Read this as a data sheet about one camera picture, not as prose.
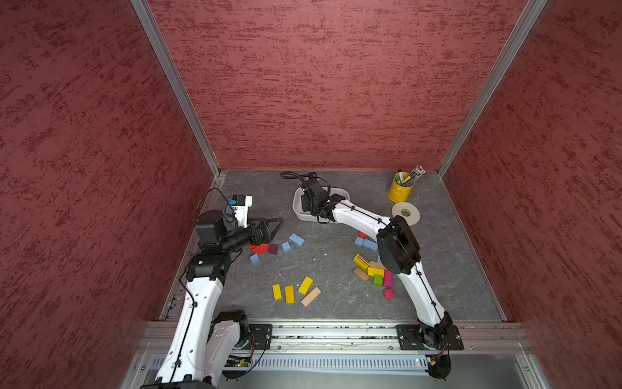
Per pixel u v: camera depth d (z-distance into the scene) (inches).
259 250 36.2
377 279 32.8
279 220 26.8
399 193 40.8
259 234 25.2
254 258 35.3
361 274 34.4
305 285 33.1
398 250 23.9
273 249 36.3
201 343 17.1
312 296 32.4
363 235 25.8
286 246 37.0
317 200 29.9
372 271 34.1
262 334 29.9
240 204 25.1
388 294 32.1
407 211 41.9
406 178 40.4
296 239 37.4
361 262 34.6
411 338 29.1
